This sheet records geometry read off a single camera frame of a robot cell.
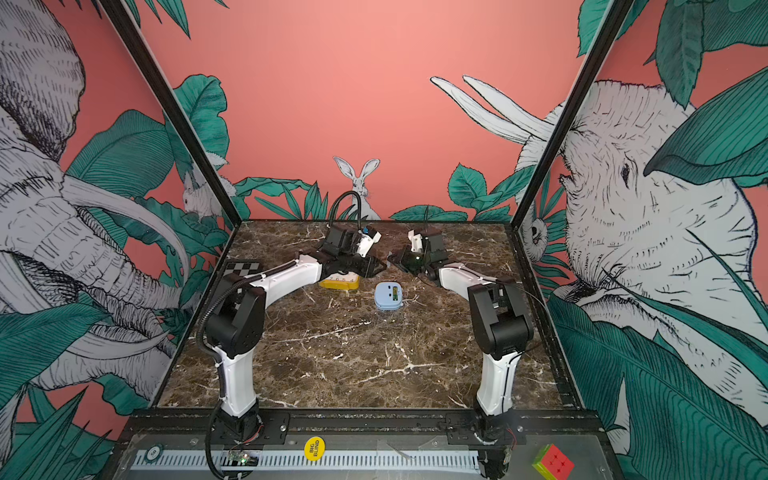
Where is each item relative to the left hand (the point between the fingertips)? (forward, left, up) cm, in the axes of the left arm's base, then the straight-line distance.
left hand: (385, 260), depth 92 cm
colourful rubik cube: (-53, -36, -8) cm, 65 cm away
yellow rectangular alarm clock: (-1, +16, -9) cm, 19 cm away
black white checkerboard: (+6, +50, -10) cm, 51 cm away
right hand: (+2, 0, 0) cm, 2 cm away
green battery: (-6, -3, -10) cm, 12 cm away
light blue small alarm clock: (-7, +1, -10) cm, 12 cm away
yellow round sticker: (-47, +19, -13) cm, 52 cm away
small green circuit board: (-48, +37, -13) cm, 62 cm away
